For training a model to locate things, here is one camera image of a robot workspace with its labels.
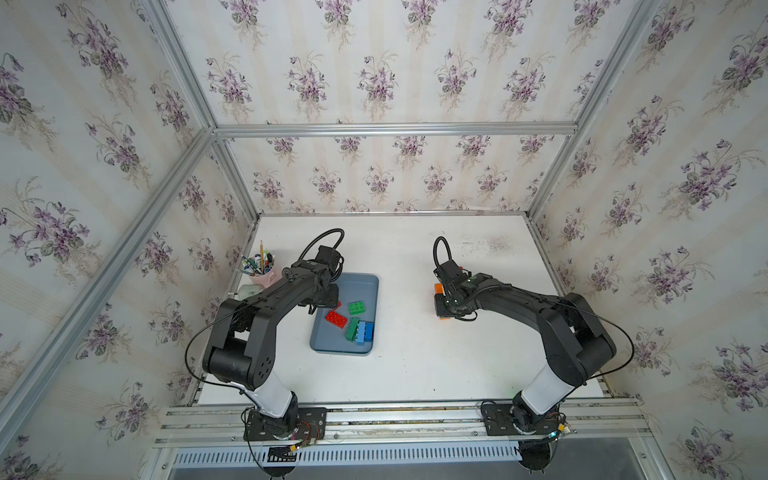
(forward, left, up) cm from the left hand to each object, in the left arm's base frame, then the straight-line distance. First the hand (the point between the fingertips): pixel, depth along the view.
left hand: (322, 303), depth 91 cm
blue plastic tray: (-9, -2, -4) cm, 10 cm away
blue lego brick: (-9, -15, 0) cm, 17 cm away
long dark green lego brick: (-8, -10, -1) cm, 13 cm away
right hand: (-2, -39, -1) cm, 39 cm away
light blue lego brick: (-9, -12, 0) cm, 15 cm away
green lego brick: (0, -10, -2) cm, 11 cm away
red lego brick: (-4, -5, -2) cm, 7 cm away
